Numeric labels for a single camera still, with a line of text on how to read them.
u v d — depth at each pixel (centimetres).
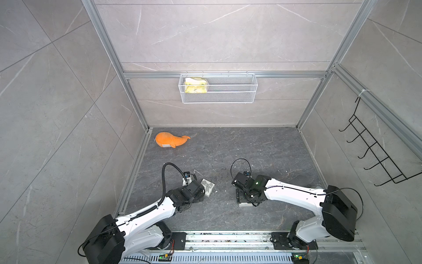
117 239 40
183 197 61
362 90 70
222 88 101
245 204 83
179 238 74
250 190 60
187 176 75
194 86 88
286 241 73
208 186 88
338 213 42
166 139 103
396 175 59
